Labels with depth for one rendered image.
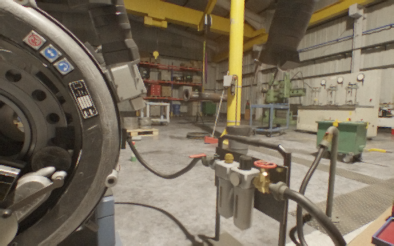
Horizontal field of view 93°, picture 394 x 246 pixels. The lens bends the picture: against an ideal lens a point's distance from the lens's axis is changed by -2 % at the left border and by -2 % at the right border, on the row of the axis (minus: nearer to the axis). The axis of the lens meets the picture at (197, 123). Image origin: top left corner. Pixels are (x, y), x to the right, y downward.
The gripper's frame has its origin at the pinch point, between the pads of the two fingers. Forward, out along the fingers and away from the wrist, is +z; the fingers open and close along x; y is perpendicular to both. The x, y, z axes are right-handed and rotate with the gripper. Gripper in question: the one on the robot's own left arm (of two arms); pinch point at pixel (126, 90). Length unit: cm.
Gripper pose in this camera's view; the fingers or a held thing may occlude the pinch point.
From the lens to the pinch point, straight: 49.6
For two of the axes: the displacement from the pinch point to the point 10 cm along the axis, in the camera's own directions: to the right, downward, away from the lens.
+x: -9.8, 0.8, 1.7
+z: 1.5, 8.8, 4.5
